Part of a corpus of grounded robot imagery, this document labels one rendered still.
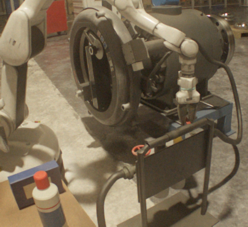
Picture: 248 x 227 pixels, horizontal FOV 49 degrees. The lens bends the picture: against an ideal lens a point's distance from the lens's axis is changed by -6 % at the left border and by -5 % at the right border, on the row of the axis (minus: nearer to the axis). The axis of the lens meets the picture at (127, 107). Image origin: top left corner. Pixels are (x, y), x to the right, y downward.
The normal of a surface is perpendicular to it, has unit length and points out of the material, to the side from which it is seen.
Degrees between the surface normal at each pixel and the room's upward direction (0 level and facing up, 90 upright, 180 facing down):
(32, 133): 73
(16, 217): 0
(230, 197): 0
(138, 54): 68
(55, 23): 90
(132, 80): 89
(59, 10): 90
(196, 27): 48
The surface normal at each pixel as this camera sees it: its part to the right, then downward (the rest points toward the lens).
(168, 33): -0.47, 0.04
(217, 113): 0.54, 0.31
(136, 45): 0.47, -0.06
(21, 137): -0.15, 0.14
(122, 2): -0.56, 0.37
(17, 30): -0.09, 0.43
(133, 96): 0.53, 0.50
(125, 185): -0.07, -0.91
